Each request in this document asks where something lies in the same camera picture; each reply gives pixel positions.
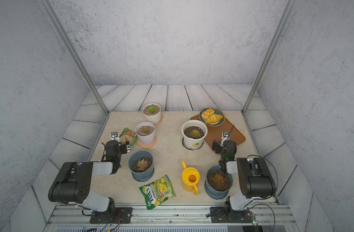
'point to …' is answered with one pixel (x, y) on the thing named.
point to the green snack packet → (127, 132)
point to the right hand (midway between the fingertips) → (224, 139)
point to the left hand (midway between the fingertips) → (121, 141)
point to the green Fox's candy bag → (156, 192)
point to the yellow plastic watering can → (190, 177)
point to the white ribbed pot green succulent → (152, 112)
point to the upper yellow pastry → (207, 113)
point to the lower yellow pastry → (213, 118)
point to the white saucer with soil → (183, 144)
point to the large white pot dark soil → (193, 132)
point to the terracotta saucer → (146, 146)
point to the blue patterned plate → (217, 110)
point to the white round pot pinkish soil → (145, 131)
